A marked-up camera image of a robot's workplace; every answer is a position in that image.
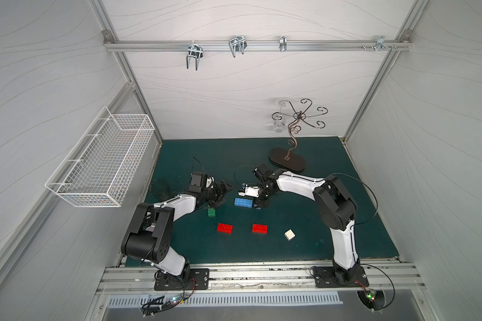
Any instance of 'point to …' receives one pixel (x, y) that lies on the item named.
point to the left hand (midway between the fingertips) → (232, 193)
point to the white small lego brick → (290, 234)
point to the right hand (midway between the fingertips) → (254, 199)
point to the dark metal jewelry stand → (280, 156)
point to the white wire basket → (102, 166)
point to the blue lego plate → (244, 202)
